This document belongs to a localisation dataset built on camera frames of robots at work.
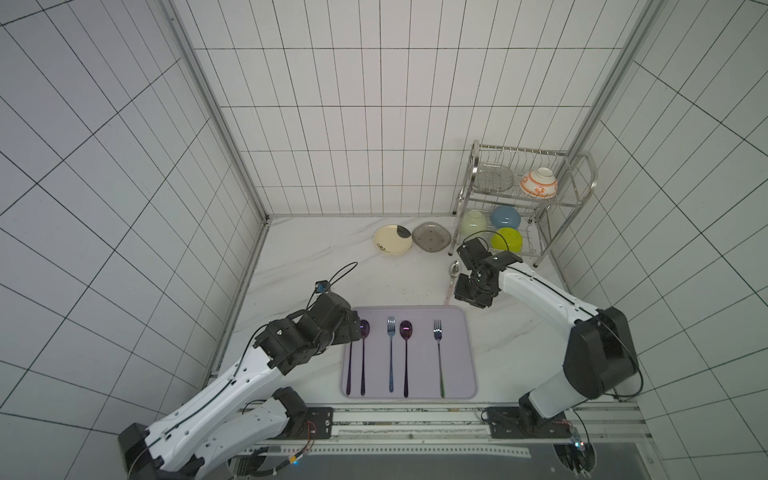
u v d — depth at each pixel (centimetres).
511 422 72
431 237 114
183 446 39
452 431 73
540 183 86
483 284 63
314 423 72
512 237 102
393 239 112
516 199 85
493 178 94
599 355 44
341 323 57
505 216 109
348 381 79
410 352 86
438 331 88
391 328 88
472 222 106
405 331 87
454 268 101
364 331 87
